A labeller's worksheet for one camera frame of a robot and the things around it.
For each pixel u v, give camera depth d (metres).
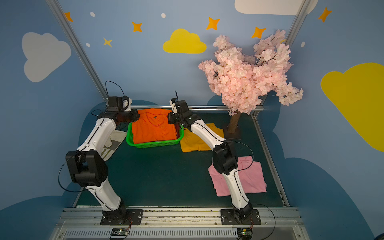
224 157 0.56
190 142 1.03
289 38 0.80
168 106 0.85
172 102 0.84
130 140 0.95
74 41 0.80
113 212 0.63
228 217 0.74
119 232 0.72
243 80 0.69
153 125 0.96
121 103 0.72
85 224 0.75
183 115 0.73
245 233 0.73
